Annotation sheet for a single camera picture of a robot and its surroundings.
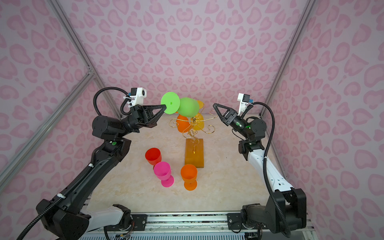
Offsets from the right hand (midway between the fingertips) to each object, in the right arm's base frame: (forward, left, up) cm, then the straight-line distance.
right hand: (214, 107), depth 62 cm
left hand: (-11, +17, +10) cm, 23 cm away
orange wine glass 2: (+12, +17, -23) cm, 31 cm away
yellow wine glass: (+4, +7, -14) cm, 16 cm away
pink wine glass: (-13, +26, -36) cm, 46 cm away
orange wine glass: (-16, +11, -30) cm, 36 cm away
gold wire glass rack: (+5, +11, -22) cm, 26 cm away
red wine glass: (-6, +32, -30) cm, 44 cm away
